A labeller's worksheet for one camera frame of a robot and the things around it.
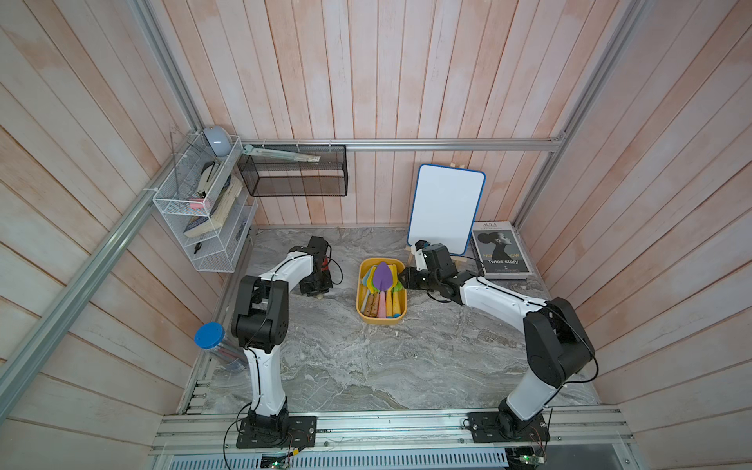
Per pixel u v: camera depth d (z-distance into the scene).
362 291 0.99
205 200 0.70
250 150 0.90
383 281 0.98
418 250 0.84
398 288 0.97
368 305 0.93
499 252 1.07
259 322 0.54
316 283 0.86
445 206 0.94
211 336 0.70
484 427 0.73
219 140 0.82
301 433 0.73
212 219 0.78
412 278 0.80
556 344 0.47
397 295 0.95
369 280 0.98
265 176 1.02
